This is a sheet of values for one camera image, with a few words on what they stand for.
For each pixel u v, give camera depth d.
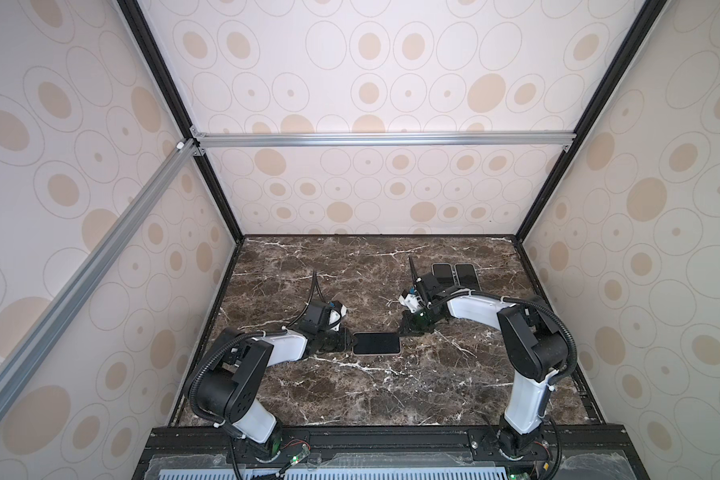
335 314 0.80
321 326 0.75
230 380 0.45
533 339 0.51
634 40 0.72
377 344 0.94
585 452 0.73
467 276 1.06
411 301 0.90
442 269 1.11
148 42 0.71
